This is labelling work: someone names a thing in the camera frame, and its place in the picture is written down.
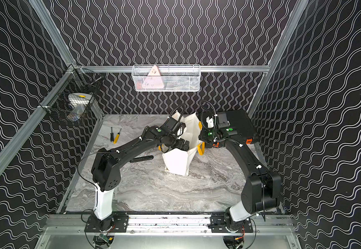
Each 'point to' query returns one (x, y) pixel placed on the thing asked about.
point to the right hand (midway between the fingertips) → (199, 135)
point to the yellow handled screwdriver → (117, 137)
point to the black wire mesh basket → (72, 97)
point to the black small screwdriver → (111, 135)
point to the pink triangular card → (154, 79)
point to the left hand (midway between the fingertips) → (183, 143)
